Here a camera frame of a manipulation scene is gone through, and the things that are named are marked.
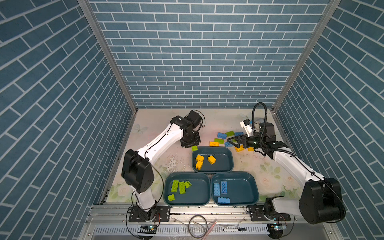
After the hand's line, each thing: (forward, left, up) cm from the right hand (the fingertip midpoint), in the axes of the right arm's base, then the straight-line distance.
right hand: (231, 138), depth 81 cm
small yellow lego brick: (-6, +10, -16) cm, 20 cm away
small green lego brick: (-22, +23, -15) cm, 35 cm away
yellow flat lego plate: (+3, -8, -17) cm, 19 cm away
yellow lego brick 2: (-5, +17, -16) cm, 24 cm away
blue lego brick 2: (+13, +4, -16) cm, 21 cm away
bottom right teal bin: (-20, -4, -22) cm, 30 cm away
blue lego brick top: (-28, +3, -16) cm, 32 cm away
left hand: (-3, +18, -3) cm, 19 cm away
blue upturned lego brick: (-22, +7, -18) cm, 29 cm away
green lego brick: (-6, +20, -3) cm, 21 cm away
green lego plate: (-22, +30, -18) cm, 42 cm away
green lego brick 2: (+9, +4, -17) cm, 20 cm away
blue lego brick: (-20, +2, -20) cm, 29 cm away
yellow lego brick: (+6, +10, -17) cm, 21 cm away
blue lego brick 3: (+16, -9, -17) cm, 25 cm away
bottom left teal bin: (-24, +24, -17) cm, 37 cm away
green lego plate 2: (+17, -3, -18) cm, 25 cm away
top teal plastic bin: (-1, +2, -19) cm, 19 cm away
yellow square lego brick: (-10, +17, -16) cm, 25 cm away
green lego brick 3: (-23, +26, -18) cm, 39 cm away
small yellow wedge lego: (-6, -10, 0) cm, 12 cm away
